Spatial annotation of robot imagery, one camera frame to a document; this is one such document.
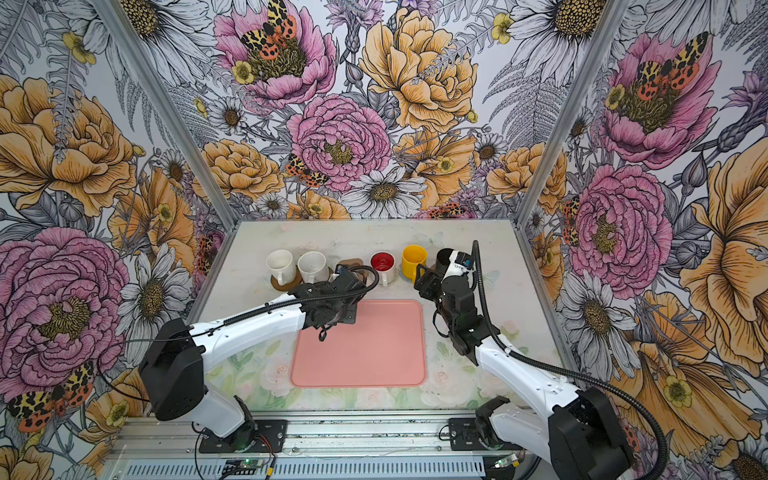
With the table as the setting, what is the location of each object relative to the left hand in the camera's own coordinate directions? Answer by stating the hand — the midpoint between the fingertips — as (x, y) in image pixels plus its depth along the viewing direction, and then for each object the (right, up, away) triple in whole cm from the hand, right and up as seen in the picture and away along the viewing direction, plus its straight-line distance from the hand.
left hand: (341, 315), depth 85 cm
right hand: (+23, +11, -2) cm, 25 cm away
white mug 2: (-13, +14, +14) cm, 23 cm away
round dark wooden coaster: (-18, +8, +19) cm, 27 cm away
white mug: (-22, +13, +13) cm, 28 cm away
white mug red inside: (+12, +13, +17) cm, 25 cm away
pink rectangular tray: (+12, -11, +5) cm, 17 cm away
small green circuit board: (-20, -32, -14) cm, 40 cm away
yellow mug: (+21, +16, +16) cm, 31 cm away
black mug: (+30, +15, +14) cm, 36 cm away
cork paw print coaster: (0, +13, +24) cm, 28 cm away
